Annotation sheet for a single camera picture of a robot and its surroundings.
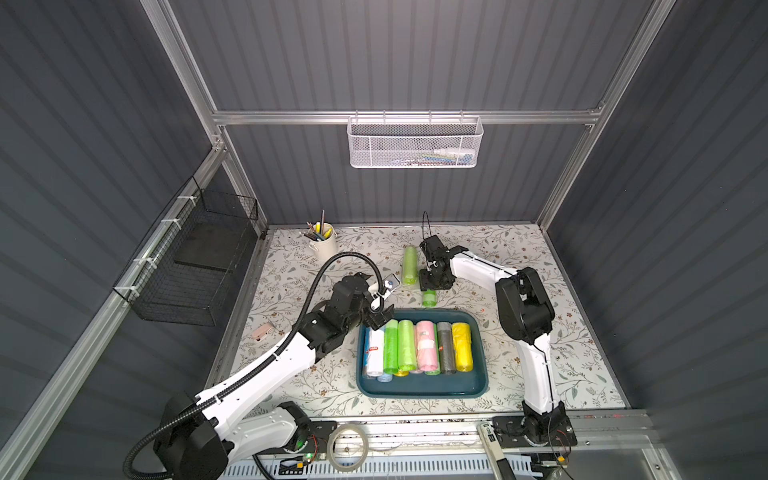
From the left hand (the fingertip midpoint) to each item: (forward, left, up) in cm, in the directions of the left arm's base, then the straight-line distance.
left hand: (380, 291), depth 76 cm
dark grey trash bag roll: (-8, -19, -18) cm, 27 cm away
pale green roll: (-15, -15, -18) cm, 28 cm away
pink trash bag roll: (-10, -12, -14) cm, 21 cm away
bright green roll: (-8, -3, -14) cm, 16 cm away
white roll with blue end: (-16, -1, -19) cm, 25 cm away
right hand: (+16, -17, -20) cm, 30 cm away
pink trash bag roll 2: (-15, -10, -17) cm, 25 cm away
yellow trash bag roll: (-14, -6, -20) cm, 25 cm away
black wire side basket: (+2, +48, +6) cm, 49 cm away
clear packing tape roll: (-32, +12, -17) cm, 38 cm away
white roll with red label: (-13, +2, -14) cm, 19 cm away
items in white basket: (+41, -20, +14) cm, 48 cm away
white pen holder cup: (+27, +20, -14) cm, 36 cm away
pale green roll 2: (+22, -10, -18) cm, 30 cm away
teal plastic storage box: (-17, -24, -21) cm, 36 cm away
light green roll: (-9, -7, -13) cm, 17 cm away
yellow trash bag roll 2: (-8, -23, -17) cm, 30 cm away
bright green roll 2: (+9, -15, -18) cm, 26 cm away
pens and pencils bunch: (+33, +23, -11) cm, 42 cm away
